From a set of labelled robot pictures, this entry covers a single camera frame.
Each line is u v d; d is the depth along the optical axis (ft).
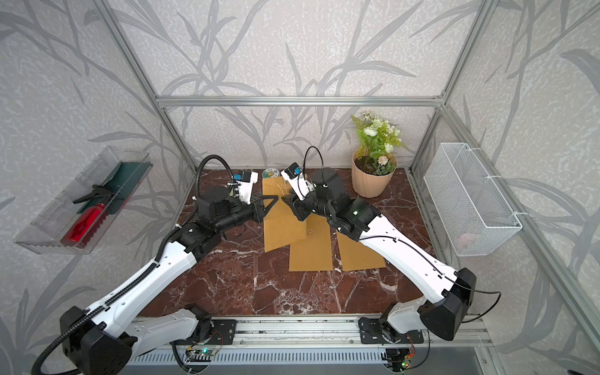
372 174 3.24
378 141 2.99
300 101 3.10
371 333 2.38
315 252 3.00
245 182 2.03
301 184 1.77
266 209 2.19
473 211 1.99
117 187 2.34
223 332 2.38
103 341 1.20
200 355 2.36
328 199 1.63
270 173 3.55
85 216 1.98
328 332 2.47
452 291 1.28
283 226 2.47
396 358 2.36
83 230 1.94
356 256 2.99
